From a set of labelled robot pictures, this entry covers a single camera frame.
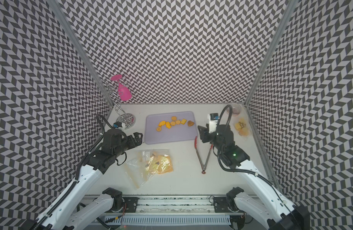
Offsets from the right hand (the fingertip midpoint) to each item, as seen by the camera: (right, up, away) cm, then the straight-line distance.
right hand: (203, 128), depth 75 cm
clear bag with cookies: (-33, -22, +10) cm, 41 cm away
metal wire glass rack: (-71, +26, +44) cm, 88 cm away
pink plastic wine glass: (-53, +22, +27) cm, 63 cm away
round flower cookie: (-18, +5, +33) cm, 38 cm away
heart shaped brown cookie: (-5, +1, +30) cm, 31 cm away
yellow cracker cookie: (-15, +2, +31) cm, 34 cm away
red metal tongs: (+2, -24, +10) cm, 26 cm away
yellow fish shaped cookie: (-26, +1, +28) cm, 38 cm away
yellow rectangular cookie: (-10, +3, +30) cm, 32 cm away
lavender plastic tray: (-15, -6, +31) cm, 34 cm away
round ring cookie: (-29, -3, +27) cm, 39 cm away
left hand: (-37, -6, +2) cm, 37 cm away
